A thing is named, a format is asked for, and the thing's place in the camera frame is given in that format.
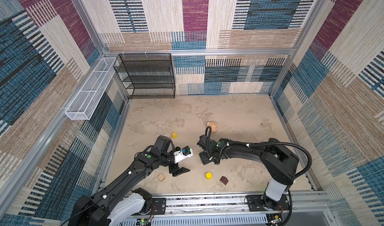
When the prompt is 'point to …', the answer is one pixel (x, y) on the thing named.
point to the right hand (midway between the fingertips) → (208, 158)
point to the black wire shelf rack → (147, 76)
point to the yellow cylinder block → (208, 175)
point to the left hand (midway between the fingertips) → (186, 159)
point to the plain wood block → (214, 129)
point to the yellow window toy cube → (174, 135)
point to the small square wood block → (161, 177)
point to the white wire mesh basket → (84, 105)
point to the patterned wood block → (213, 124)
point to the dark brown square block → (224, 180)
